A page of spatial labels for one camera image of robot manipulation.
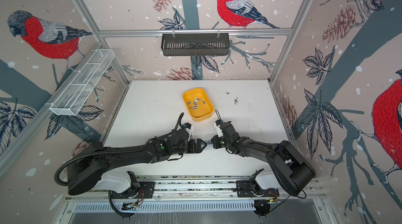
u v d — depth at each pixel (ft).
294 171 1.40
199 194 2.39
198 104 3.52
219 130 2.66
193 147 2.34
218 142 2.57
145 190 2.40
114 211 2.25
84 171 1.38
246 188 2.42
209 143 2.86
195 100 3.61
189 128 2.52
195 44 3.47
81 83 2.55
